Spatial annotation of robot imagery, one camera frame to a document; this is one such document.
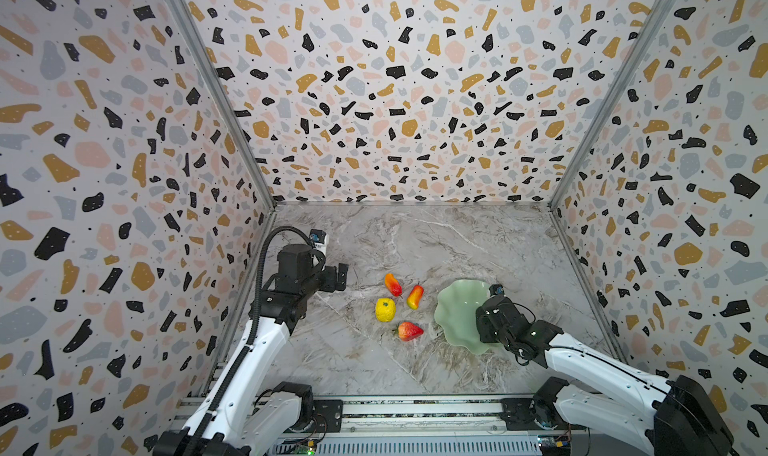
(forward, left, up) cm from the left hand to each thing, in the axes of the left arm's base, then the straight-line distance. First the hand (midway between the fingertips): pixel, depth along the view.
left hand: (329, 258), depth 78 cm
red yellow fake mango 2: (-1, -23, -20) cm, 31 cm away
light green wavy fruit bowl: (-6, -36, -23) cm, 43 cm away
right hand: (-10, -41, -17) cm, 45 cm away
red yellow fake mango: (+3, -16, -19) cm, 26 cm away
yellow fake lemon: (-6, -14, -17) cm, 23 cm away
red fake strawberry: (-13, -21, -18) cm, 30 cm away
